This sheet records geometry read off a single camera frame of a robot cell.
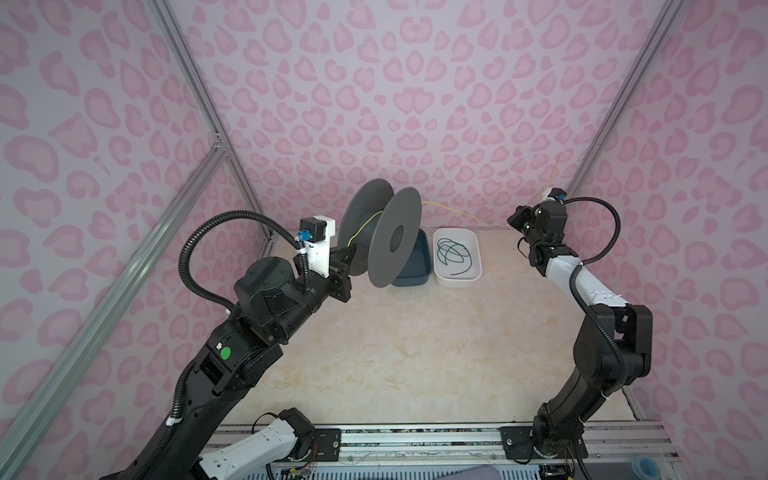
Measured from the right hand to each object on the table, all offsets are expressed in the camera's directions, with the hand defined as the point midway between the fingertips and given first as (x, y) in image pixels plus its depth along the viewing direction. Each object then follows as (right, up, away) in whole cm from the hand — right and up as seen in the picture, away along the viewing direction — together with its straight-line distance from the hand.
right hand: (521, 202), depth 88 cm
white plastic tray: (-14, -16, +23) cm, 32 cm away
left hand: (-44, -13, -34) cm, 57 cm away
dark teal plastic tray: (-28, -20, +20) cm, 40 cm away
